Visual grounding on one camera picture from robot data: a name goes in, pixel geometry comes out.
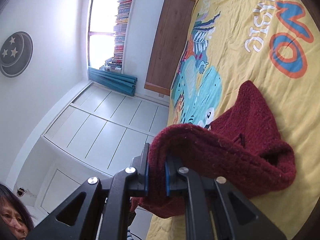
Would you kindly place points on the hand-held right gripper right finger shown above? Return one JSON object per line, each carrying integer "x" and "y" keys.
{"x": 167, "y": 180}

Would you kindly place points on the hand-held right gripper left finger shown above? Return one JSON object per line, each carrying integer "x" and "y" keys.
{"x": 142, "y": 177}

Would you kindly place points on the dark red knitted sweater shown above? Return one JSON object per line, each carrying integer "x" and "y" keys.
{"x": 225, "y": 150}

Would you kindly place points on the white wardrobe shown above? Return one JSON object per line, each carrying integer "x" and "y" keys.
{"x": 100, "y": 130}

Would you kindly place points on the teal curtain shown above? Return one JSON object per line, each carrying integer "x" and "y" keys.
{"x": 112, "y": 80}

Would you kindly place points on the person's head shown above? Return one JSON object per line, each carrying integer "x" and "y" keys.
{"x": 12, "y": 217}

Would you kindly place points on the wooden headboard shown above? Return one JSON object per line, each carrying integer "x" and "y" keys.
{"x": 170, "y": 42}

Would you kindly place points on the window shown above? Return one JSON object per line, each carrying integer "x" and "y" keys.
{"x": 100, "y": 42}

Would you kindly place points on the bed with yellow cover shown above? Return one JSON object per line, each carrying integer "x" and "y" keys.
{"x": 250, "y": 62}

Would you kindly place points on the row of books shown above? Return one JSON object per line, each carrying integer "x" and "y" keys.
{"x": 122, "y": 17}

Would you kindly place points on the round grey ceiling lamp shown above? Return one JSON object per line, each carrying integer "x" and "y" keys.
{"x": 15, "y": 55}

